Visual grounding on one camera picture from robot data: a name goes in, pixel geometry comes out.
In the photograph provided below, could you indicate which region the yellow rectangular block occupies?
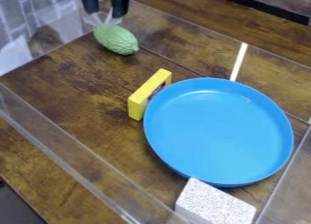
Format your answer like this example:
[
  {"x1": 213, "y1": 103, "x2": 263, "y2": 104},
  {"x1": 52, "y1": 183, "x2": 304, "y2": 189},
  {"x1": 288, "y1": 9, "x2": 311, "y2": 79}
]
[{"x1": 128, "y1": 68, "x2": 172, "y2": 121}]

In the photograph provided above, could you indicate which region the clear acrylic enclosure wall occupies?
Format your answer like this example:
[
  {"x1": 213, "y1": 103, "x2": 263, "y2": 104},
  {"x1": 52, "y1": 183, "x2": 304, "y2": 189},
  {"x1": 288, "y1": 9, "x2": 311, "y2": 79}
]
[{"x1": 0, "y1": 0, "x2": 311, "y2": 224}]

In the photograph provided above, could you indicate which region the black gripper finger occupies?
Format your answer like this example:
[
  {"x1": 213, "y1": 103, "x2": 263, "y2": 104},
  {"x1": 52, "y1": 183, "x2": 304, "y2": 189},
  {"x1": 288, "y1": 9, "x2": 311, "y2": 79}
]
[
  {"x1": 81, "y1": 0, "x2": 100, "y2": 14},
  {"x1": 111, "y1": 0, "x2": 129, "y2": 18}
]

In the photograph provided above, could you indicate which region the green bumpy gourd toy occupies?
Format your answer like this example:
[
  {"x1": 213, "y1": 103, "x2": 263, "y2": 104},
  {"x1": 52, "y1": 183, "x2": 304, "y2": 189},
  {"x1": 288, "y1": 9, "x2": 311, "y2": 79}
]
[{"x1": 93, "y1": 24, "x2": 139, "y2": 56}]

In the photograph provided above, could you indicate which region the blue round tray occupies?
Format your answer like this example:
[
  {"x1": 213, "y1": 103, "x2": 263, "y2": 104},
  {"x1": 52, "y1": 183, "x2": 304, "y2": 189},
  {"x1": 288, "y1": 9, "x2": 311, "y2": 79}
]
[{"x1": 143, "y1": 77, "x2": 294, "y2": 188}]

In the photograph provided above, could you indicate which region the white speckled foam block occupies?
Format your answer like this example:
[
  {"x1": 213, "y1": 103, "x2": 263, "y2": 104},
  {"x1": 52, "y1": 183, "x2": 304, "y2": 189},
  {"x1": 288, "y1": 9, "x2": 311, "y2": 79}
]
[{"x1": 175, "y1": 178, "x2": 256, "y2": 224}]

